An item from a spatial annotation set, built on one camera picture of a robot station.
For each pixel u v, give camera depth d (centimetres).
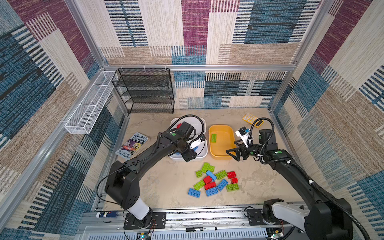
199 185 84
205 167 89
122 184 43
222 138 104
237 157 71
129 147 97
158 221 73
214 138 103
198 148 99
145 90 111
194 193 82
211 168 89
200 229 70
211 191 81
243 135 71
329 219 39
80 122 70
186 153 72
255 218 73
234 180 85
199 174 87
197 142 74
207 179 85
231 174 86
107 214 74
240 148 69
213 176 85
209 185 82
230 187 83
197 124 112
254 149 69
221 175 87
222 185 83
